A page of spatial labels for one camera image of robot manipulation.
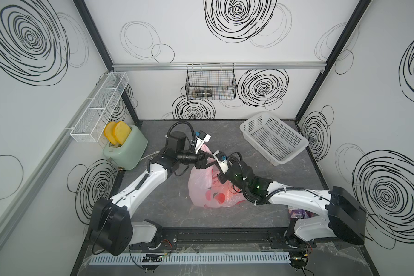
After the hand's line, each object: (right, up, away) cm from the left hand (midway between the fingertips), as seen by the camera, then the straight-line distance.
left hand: (216, 159), depth 72 cm
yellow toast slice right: (-49, +12, +17) cm, 53 cm away
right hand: (+1, -1, +5) cm, 5 cm away
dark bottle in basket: (-6, +32, +17) cm, 37 cm away
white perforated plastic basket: (+40, +7, +36) cm, 55 cm away
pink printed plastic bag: (-4, -13, +1) cm, 14 cm away
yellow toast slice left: (-55, +12, +15) cm, 58 cm away
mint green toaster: (-45, 0, +14) cm, 47 cm away
